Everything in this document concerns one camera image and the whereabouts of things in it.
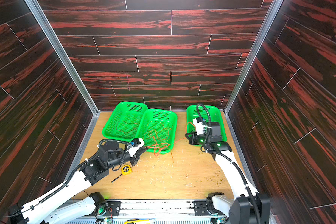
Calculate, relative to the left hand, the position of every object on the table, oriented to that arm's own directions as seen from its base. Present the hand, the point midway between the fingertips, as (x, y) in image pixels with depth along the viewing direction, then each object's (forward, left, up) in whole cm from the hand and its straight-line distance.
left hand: (146, 147), depth 70 cm
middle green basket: (+41, -10, -22) cm, 48 cm away
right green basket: (+43, -44, -18) cm, 64 cm away
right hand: (+13, -24, -5) cm, 28 cm away
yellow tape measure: (-3, +15, -23) cm, 28 cm away
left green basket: (+40, +27, -25) cm, 54 cm away
